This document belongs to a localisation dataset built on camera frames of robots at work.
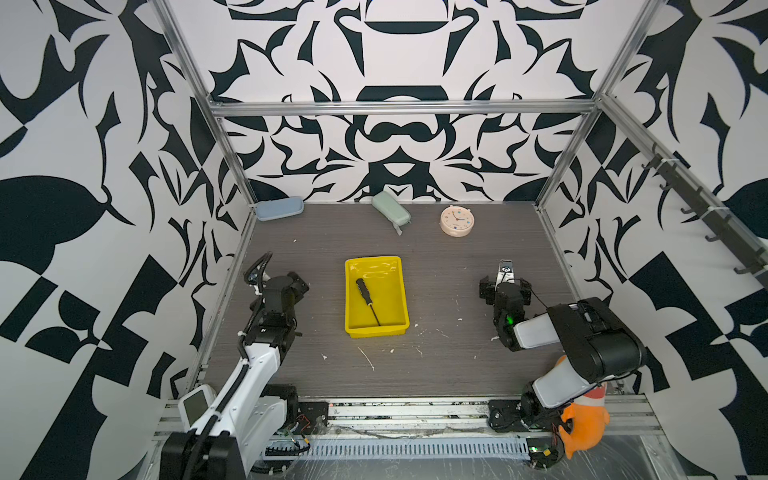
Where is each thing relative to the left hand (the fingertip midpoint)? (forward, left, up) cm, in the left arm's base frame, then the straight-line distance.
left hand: (281, 277), depth 82 cm
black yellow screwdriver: (0, -23, -13) cm, 26 cm away
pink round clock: (+29, -56, -12) cm, 64 cm away
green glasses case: (+33, -34, -12) cm, 49 cm away
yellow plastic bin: (+6, -28, -13) cm, 32 cm away
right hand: (+4, -66, -8) cm, 67 cm away
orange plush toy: (-35, -74, -10) cm, 82 cm away
